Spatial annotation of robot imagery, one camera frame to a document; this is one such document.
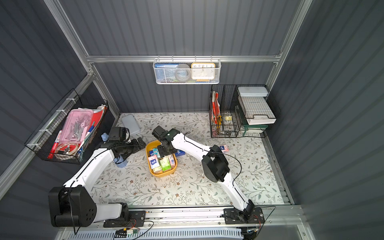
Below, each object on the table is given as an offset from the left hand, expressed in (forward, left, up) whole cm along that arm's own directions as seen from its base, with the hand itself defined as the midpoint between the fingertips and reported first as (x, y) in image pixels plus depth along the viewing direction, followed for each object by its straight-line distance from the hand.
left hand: (139, 147), depth 85 cm
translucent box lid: (+31, +18, -13) cm, 39 cm away
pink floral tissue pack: (-5, -18, -8) cm, 21 cm away
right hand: (+1, -15, -5) cm, 16 cm away
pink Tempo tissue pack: (-6, -8, -6) cm, 12 cm away
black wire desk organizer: (+32, -66, -2) cm, 74 cm away
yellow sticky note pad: (+33, -59, -11) cm, 69 cm away
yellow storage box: (+5, -3, -7) cm, 10 cm away
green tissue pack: (-7, -15, -8) cm, 18 cm away
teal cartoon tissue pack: (+1, -8, -7) cm, 11 cm away
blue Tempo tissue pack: (+2, -23, -9) cm, 24 cm away
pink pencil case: (+1, +26, +18) cm, 31 cm away
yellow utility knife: (+31, -52, -10) cm, 61 cm away
